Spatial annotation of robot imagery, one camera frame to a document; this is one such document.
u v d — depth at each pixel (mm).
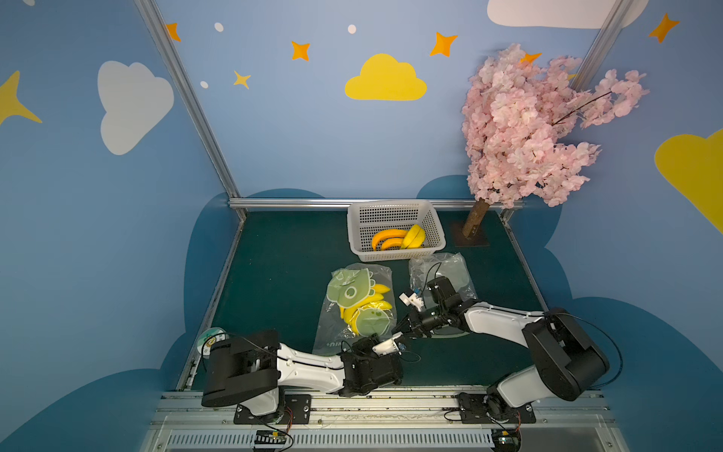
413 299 839
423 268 984
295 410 746
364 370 617
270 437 730
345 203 1116
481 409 736
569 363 446
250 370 491
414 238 1054
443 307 720
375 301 904
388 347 721
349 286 942
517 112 651
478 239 1136
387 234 1105
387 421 736
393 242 1087
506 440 729
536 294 1030
